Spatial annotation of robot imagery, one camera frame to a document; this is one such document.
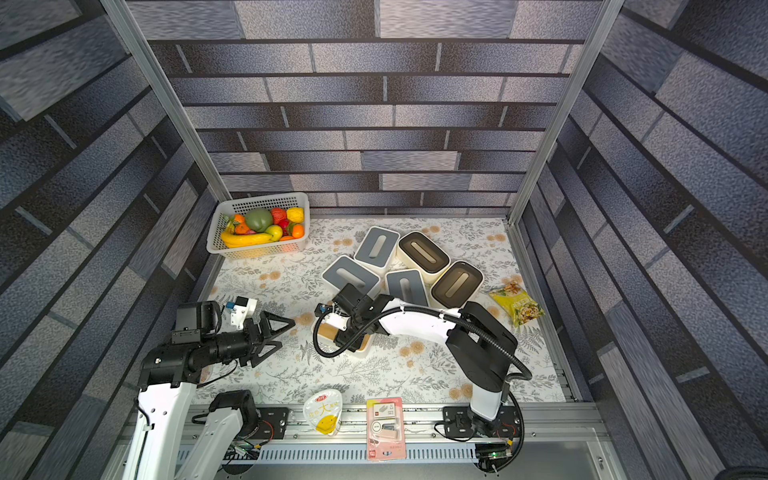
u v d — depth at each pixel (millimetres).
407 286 977
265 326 608
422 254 1006
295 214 1138
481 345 463
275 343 697
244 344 595
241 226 1099
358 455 776
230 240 1023
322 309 727
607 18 703
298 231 1092
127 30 716
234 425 619
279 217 1126
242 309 657
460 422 728
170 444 426
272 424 732
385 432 711
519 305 898
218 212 1097
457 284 942
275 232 1038
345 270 984
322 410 682
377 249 1084
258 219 1067
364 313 656
